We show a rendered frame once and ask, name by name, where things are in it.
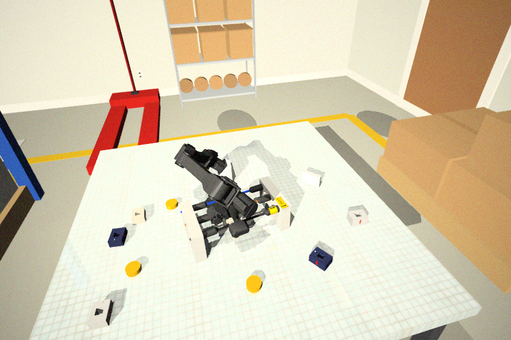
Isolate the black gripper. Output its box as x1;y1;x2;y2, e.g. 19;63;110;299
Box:
225;205;249;238

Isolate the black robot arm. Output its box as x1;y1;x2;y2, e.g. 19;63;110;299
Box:
174;143;258;225

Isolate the short yellow cylinder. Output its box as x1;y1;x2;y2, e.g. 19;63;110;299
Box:
125;261;141;277
246;275;262;293
166;199;178;210

